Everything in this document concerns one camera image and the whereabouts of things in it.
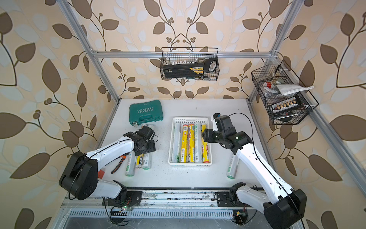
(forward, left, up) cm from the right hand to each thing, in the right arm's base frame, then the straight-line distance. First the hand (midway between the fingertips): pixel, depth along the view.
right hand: (207, 134), depth 77 cm
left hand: (-1, +35, -14) cm, 37 cm away
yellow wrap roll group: (+3, +13, -16) cm, 20 cm away
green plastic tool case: (+30, +42, -14) cm, 54 cm away
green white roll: (-13, -15, -17) cm, 26 cm away
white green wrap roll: (+4, +18, -15) cm, 24 cm away
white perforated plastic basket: (+20, +11, -14) cm, 27 cm away
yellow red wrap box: (-2, 0, -16) cm, 16 cm away
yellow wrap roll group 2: (+4, +8, -17) cm, 19 cm away
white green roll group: (+3, +4, -15) cm, 16 cm away
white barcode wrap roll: (-12, +44, -15) cm, 48 cm away
